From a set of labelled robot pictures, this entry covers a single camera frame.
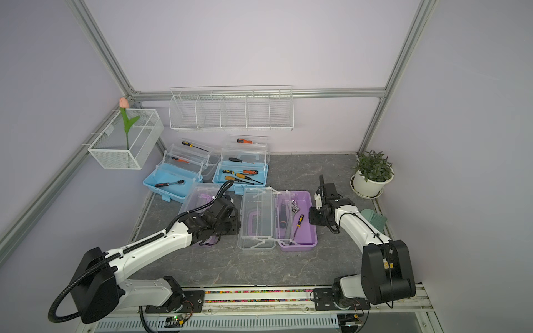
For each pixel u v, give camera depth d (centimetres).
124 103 85
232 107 100
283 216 93
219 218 63
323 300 74
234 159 108
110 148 79
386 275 42
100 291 39
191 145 111
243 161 108
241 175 109
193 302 74
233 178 109
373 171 90
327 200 68
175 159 106
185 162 103
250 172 112
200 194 89
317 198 83
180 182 108
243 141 111
